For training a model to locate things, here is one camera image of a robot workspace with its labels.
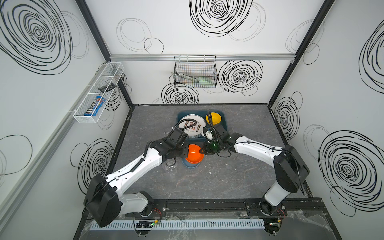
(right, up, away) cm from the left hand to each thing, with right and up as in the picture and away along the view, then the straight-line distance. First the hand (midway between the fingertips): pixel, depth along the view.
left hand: (187, 150), depth 81 cm
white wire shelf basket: (-48, +46, +12) cm, 68 cm away
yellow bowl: (+20, +17, +27) cm, 38 cm away
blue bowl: (+1, -9, +4) cm, 10 cm away
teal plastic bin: (+25, +15, +24) cm, 38 cm away
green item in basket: (+12, +39, +6) cm, 41 cm away
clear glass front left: (-10, -13, +6) cm, 17 cm away
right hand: (+6, -1, +2) cm, 7 cm away
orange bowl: (+4, -3, 0) cm, 5 cm away
